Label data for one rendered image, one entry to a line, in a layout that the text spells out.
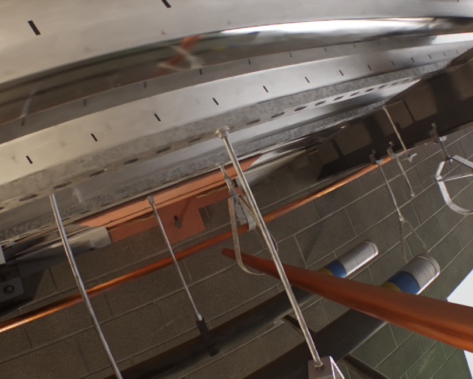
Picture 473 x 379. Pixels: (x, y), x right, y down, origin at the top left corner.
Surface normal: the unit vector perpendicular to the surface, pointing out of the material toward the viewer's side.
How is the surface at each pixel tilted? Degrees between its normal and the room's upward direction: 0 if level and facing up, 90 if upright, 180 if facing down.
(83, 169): 90
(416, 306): 26
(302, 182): 90
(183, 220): 90
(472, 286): 90
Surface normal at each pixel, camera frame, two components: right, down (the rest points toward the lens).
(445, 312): -0.74, -0.67
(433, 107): -0.90, 0.34
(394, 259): 0.22, -0.21
